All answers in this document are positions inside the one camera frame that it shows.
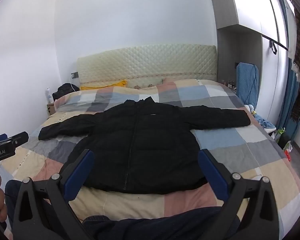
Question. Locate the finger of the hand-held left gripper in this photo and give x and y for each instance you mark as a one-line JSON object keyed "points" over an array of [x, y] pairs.
{"points": [[19, 137]]}

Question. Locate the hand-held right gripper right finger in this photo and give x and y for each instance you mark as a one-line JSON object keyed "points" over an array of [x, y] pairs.
{"points": [[213, 176]]}

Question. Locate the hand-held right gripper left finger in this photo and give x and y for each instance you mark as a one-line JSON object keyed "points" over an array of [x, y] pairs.
{"points": [[78, 176]]}

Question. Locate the black puffer jacket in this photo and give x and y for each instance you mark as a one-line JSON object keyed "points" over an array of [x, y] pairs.
{"points": [[145, 142]]}

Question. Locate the cardboard box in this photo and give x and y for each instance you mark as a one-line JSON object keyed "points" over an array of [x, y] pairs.
{"points": [[50, 108]]}

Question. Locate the checkered pastel quilt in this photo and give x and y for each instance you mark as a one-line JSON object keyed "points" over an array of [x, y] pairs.
{"points": [[242, 143]]}

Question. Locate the white spray bottle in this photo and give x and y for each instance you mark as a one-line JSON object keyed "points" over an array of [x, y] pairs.
{"points": [[48, 95]]}

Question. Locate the black bag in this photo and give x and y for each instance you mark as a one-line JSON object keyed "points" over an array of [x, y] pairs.
{"points": [[65, 91]]}

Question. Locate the crumpled blue cloth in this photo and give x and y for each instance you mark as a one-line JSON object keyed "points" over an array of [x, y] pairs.
{"points": [[264, 122]]}

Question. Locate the small plush toy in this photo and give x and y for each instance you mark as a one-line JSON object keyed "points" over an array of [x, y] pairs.
{"points": [[250, 108]]}

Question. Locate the red plastic bag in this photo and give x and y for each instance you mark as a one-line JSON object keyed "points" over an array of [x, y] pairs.
{"points": [[288, 151]]}

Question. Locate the green plant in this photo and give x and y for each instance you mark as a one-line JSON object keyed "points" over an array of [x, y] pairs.
{"points": [[279, 133]]}

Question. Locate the yellow pillow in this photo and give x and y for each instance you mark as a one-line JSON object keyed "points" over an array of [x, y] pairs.
{"points": [[102, 86]]}

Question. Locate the row of small bottles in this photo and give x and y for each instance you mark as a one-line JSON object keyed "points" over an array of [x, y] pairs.
{"points": [[228, 83]]}

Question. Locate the blue towel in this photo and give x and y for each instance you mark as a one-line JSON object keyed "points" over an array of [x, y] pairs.
{"points": [[247, 85]]}

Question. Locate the blue curtain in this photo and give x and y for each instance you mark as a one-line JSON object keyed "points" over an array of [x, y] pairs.
{"points": [[287, 100]]}

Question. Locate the floral cream pillow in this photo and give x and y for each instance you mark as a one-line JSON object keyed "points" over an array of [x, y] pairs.
{"points": [[145, 84]]}

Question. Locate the cream quilted headboard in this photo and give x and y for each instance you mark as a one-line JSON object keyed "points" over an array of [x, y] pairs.
{"points": [[145, 62]]}

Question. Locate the wall socket with charger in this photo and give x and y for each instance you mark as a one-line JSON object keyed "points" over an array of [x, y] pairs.
{"points": [[75, 75]]}

